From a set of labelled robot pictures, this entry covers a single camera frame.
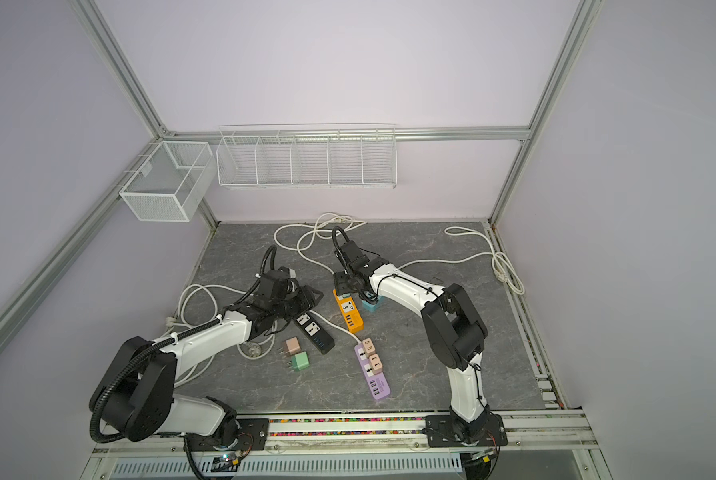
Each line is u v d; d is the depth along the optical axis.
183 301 1.01
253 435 0.74
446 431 0.74
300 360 0.85
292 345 0.87
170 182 0.97
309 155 0.98
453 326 0.51
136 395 0.43
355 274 0.70
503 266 1.09
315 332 0.89
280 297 0.71
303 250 1.11
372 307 0.95
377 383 0.79
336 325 0.91
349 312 0.93
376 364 0.79
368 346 0.81
